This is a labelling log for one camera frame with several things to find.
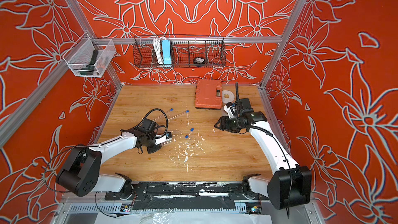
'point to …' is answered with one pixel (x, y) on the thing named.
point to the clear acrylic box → (89, 57)
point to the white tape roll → (227, 96)
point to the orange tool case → (208, 94)
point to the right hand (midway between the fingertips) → (216, 125)
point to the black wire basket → (184, 50)
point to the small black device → (199, 60)
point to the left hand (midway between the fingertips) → (159, 142)
